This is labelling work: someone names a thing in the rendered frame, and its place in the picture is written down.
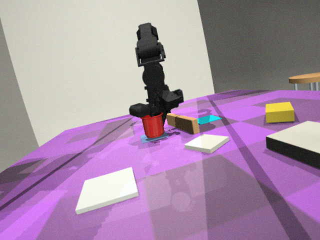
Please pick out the yellow block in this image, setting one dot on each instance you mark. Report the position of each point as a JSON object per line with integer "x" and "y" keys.
{"x": 279, "y": 112}

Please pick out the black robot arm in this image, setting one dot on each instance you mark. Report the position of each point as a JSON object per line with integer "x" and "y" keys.
{"x": 150, "y": 51}

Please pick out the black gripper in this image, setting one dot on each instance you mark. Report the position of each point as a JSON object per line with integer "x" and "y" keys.
{"x": 140, "y": 110}

